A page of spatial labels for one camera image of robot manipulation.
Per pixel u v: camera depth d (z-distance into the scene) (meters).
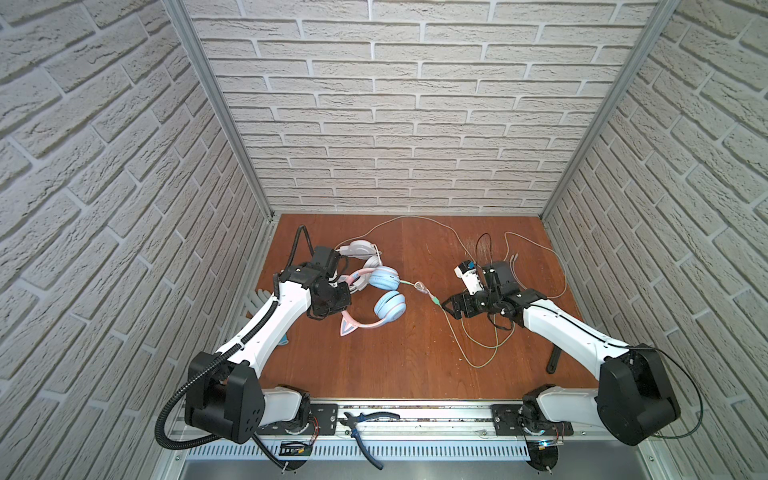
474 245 1.11
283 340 0.68
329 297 0.69
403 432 0.73
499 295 0.66
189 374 0.41
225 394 0.40
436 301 0.83
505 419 0.73
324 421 0.73
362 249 1.00
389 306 0.74
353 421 0.73
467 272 0.77
